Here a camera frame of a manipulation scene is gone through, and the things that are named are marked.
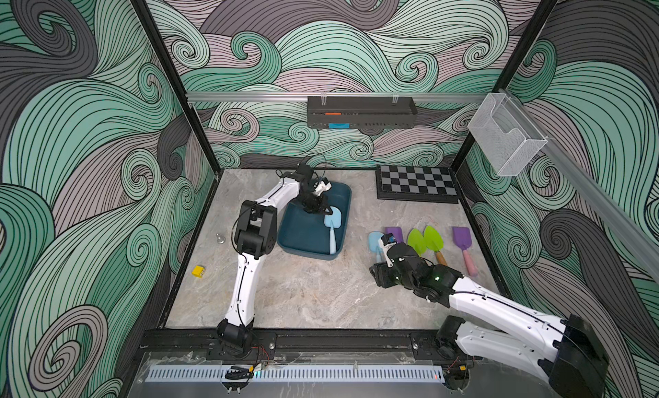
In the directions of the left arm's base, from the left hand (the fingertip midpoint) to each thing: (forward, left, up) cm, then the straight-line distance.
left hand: (330, 210), depth 98 cm
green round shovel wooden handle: (-10, -33, -5) cm, 34 cm away
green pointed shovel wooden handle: (-11, -40, -5) cm, 42 cm away
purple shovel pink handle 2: (-9, -52, -7) cm, 53 cm away
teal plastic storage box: (-8, +10, -5) cm, 14 cm away
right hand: (-24, -16, +2) cm, 29 cm away
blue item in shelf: (+18, -2, +27) cm, 32 cm away
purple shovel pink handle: (-6, -26, -6) cm, 28 cm away
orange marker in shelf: (+26, -1, +27) cm, 37 cm away
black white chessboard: (+16, -38, -2) cm, 42 cm away
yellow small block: (-24, +46, -4) cm, 52 cm away
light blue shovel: (-4, -1, -2) cm, 5 cm away
